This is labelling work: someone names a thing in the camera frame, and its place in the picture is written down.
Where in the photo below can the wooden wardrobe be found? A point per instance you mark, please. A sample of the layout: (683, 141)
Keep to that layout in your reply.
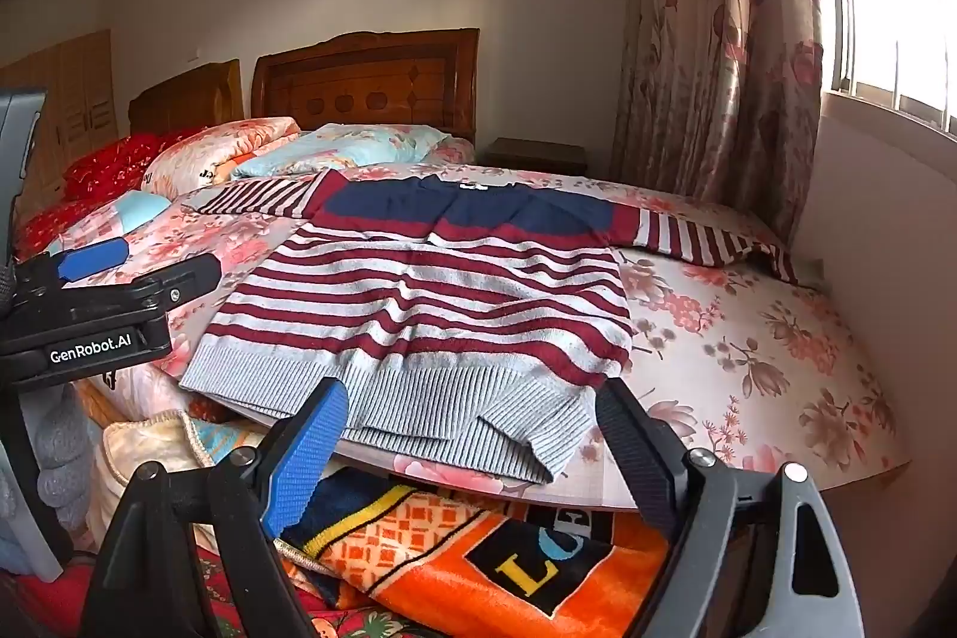
(82, 100)

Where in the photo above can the red white striped sweater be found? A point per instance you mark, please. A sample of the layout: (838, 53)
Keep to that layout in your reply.
(419, 309)

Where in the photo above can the person's left hand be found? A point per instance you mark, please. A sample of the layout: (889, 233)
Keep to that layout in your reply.
(56, 458)

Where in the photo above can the small wooden headboard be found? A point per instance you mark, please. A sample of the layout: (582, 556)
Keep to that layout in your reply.
(187, 96)

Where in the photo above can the pink floral bed sheet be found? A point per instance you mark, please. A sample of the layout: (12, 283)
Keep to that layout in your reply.
(748, 339)

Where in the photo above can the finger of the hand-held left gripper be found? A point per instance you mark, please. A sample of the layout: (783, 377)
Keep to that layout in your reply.
(93, 260)
(183, 281)

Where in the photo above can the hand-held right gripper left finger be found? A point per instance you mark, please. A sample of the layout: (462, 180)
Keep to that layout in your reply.
(303, 458)

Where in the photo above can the orange printed blanket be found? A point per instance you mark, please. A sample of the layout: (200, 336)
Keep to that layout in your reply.
(463, 563)

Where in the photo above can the light blue floral pillow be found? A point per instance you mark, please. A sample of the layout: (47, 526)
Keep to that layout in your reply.
(351, 145)

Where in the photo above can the red patterned quilt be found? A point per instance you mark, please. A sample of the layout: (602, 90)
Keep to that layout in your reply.
(112, 167)

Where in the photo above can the large carved wooden headboard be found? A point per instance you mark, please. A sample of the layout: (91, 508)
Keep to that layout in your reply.
(366, 85)

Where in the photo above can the floral curtain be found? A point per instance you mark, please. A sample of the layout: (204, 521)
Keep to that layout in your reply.
(718, 47)

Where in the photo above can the red floral cloth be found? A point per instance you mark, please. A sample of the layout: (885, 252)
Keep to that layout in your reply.
(359, 623)

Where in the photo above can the dark wooden nightstand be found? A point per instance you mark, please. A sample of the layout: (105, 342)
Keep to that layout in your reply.
(534, 154)

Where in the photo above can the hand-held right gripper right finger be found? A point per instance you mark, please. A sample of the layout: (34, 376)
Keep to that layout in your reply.
(639, 451)

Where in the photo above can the beige fleece blanket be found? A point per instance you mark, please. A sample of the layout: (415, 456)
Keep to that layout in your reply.
(157, 451)

